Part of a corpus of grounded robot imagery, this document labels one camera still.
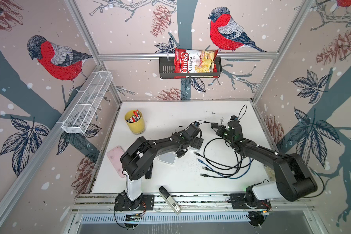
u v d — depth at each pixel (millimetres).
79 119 712
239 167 856
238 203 728
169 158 879
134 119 974
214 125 1035
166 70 947
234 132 695
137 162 475
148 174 808
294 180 432
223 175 830
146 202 736
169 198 713
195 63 878
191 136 711
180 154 885
